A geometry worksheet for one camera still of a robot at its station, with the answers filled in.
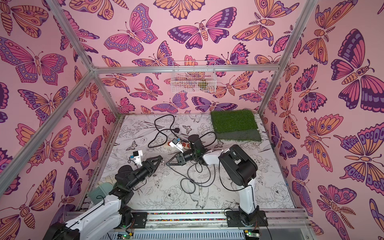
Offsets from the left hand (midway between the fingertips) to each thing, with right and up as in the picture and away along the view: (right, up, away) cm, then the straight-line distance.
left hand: (162, 158), depth 78 cm
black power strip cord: (-6, +13, +32) cm, 35 cm away
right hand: (+3, -3, +2) cm, 5 cm away
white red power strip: (+13, +8, -6) cm, 16 cm away
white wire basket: (+16, +48, +17) cm, 54 cm away
